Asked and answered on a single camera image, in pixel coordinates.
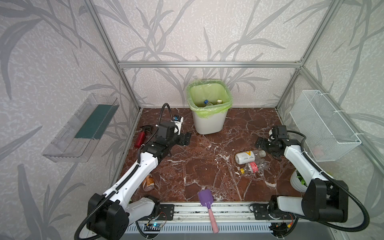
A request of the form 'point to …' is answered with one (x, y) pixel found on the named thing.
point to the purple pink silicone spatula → (206, 198)
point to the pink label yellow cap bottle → (259, 166)
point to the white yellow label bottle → (249, 157)
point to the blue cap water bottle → (207, 102)
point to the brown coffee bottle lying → (149, 183)
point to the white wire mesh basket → (326, 134)
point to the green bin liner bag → (209, 98)
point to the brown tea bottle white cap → (219, 101)
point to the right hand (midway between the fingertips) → (262, 142)
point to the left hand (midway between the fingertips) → (186, 127)
